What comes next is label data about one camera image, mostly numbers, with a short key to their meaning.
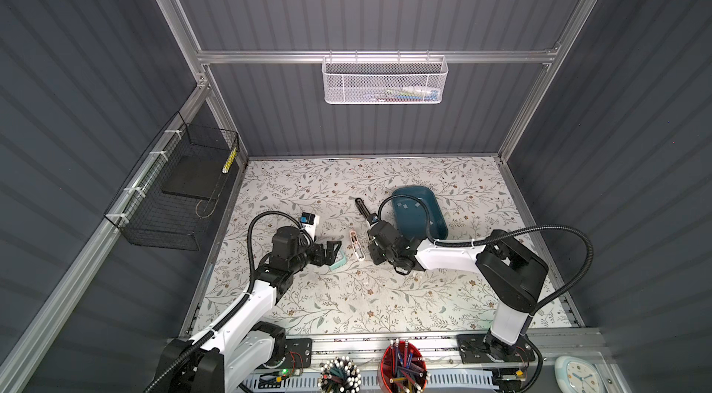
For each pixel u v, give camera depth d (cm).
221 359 42
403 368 63
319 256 74
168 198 72
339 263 89
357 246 91
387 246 71
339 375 59
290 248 66
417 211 104
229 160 81
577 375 68
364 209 101
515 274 48
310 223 74
